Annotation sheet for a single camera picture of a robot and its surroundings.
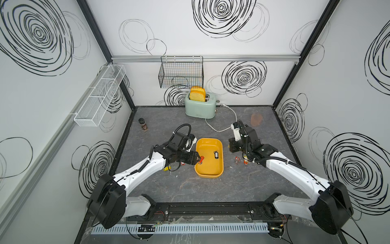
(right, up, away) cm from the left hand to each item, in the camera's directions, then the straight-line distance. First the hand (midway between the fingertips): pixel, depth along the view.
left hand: (196, 157), depth 81 cm
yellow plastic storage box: (+9, +1, +14) cm, 16 cm away
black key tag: (+12, -1, +13) cm, 18 cm away
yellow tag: (-18, -8, +8) cm, 21 cm away
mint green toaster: (+6, +28, +28) cm, 40 cm away
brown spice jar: (-36, +19, +18) cm, 45 cm away
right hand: (+18, +9, +1) cm, 21 cm away
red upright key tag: (+3, -3, +12) cm, 13 cm away
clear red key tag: (+25, -4, +11) cm, 27 cm away
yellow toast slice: (+1, +38, +18) cm, 42 cm away
